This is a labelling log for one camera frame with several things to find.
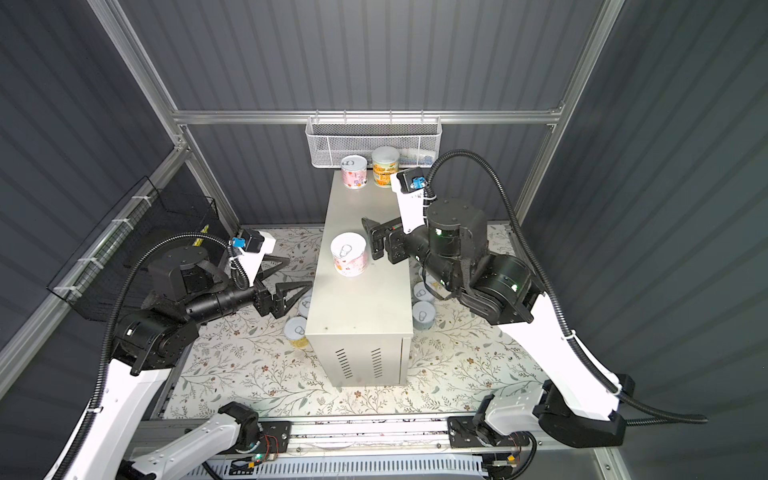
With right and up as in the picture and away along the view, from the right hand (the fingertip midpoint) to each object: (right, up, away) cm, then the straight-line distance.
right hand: (389, 215), depth 53 cm
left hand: (-18, -10, +6) cm, 22 cm away
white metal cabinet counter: (-5, -21, +3) cm, 22 cm away
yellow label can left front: (-28, -30, +34) cm, 53 cm away
